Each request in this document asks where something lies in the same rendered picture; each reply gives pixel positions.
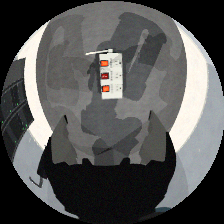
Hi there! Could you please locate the white switch panel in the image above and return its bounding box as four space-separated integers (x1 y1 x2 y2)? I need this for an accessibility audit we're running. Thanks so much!
86 49 122 99

